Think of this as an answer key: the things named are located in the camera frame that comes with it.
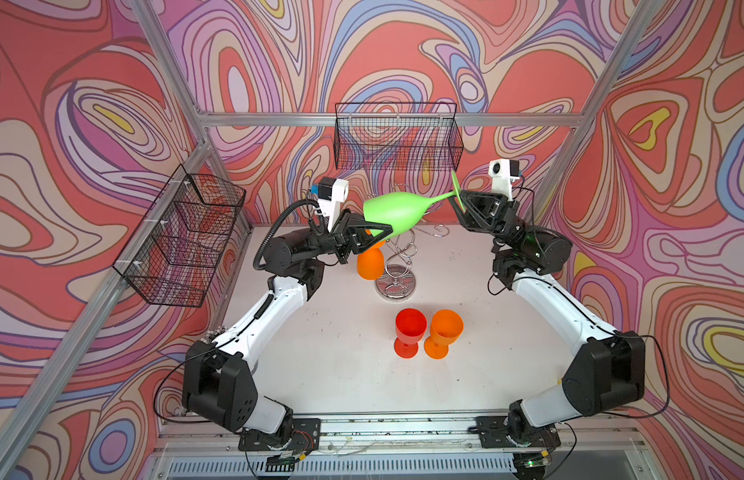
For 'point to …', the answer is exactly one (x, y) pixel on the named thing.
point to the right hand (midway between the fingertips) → (453, 207)
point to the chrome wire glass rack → (398, 278)
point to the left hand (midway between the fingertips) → (390, 241)
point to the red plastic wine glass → (411, 325)
